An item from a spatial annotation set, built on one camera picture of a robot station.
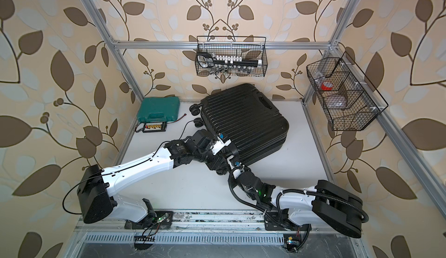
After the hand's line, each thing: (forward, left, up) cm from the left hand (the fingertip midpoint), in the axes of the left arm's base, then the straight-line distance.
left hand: (223, 156), depth 75 cm
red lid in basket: (+29, -48, +17) cm, 59 cm away
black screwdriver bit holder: (+27, +45, -16) cm, 55 cm away
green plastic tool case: (+40, +44, -14) cm, 61 cm away
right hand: (-1, -1, -8) cm, 8 cm away
